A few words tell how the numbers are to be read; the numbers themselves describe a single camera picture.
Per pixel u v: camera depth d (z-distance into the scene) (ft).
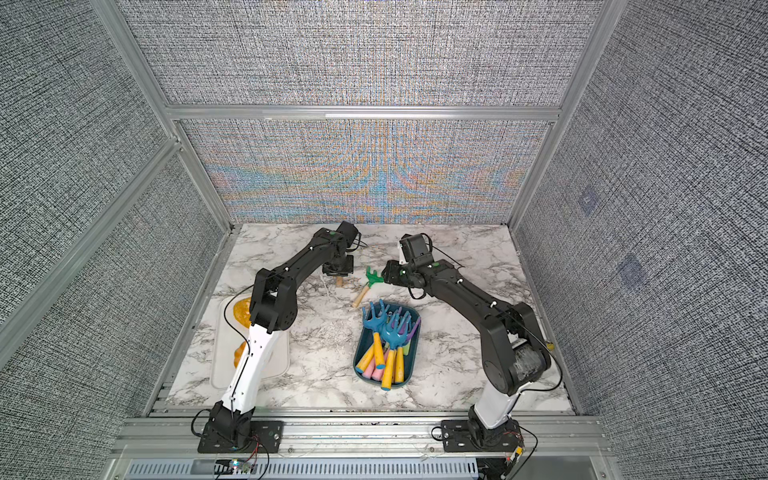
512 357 1.52
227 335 2.97
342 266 3.07
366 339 2.92
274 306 2.14
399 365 2.67
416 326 2.83
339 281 3.35
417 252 2.30
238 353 2.81
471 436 2.39
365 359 2.57
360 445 2.40
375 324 2.81
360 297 3.22
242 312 3.01
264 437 2.40
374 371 2.56
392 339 2.73
